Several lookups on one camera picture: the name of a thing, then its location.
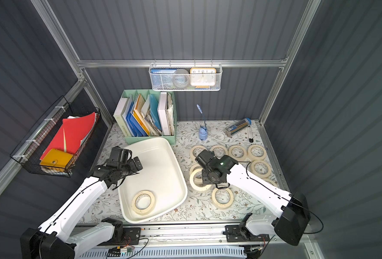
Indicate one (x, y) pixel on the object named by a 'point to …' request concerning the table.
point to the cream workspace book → (118, 114)
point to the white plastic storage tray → (160, 184)
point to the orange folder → (140, 118)
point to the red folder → (73, 130)
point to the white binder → (162, 114)
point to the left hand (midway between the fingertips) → (131, 165)
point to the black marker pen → (251, 140)
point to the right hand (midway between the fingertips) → (211, 178)
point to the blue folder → (135, 126)
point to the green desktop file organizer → (127, 93)
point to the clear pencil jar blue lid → (238, 125)
